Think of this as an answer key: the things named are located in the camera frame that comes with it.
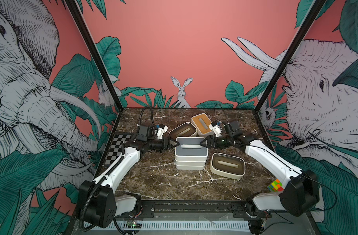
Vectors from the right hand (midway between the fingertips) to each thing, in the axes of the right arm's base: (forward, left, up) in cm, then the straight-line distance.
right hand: (203, 142), depth 78 cm
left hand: (-1, +14, +1) cm, 14 cm away
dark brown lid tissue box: (-7, -16, -15) cm, 22 cm away
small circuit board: (-36, +36, -19) cm, 54 cm away
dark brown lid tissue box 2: (+19, +9, -14) cm, 25 cm away
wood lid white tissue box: (+25, -2, -14) cm, 29 cm away
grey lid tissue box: (-4, +7, -1) cm, 8 cm away
